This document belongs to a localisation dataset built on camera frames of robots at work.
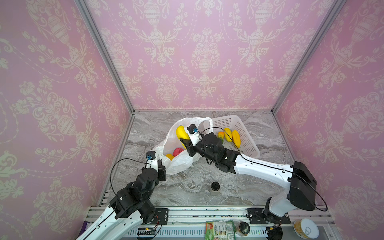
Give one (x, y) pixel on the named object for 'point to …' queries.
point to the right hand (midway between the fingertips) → (184, 136)
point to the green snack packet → (220, 230)
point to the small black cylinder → (215, 186)
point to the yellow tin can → (306, 228)
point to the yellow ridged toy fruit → (236, 138)
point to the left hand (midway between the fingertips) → (163, 162)
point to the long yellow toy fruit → (181, 133)
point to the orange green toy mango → (221, 135)
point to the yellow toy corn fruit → (227, 132)
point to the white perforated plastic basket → (248, 146)
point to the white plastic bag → (175, 165)
